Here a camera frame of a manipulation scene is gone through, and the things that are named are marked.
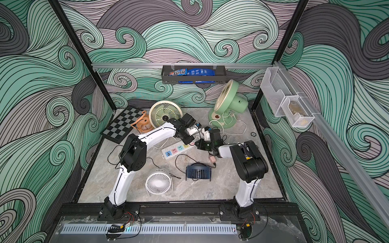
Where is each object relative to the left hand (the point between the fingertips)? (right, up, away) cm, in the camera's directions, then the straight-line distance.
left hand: (190, 137), depth 95 cm
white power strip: (-9, -8, -1) cm, 12 cm away
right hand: (+4, -4, +2) cm, 6 cm away
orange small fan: (-34, +8, +9) cm, 36 cm away
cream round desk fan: (-20, +16, +2) cm, 26 cm away
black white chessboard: (-51, +4, +8) cm, 52 cm away
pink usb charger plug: (+13, -13, -6) cm, 19 cm away
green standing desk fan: (+23, +22, -9) cm, 33 cm away
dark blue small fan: (+4, -17, -14) cm, 22 cm away
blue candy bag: (+1, +41, -3) cm, 41 cm away
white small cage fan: (-16, -20, -21) cm, 33 cm away
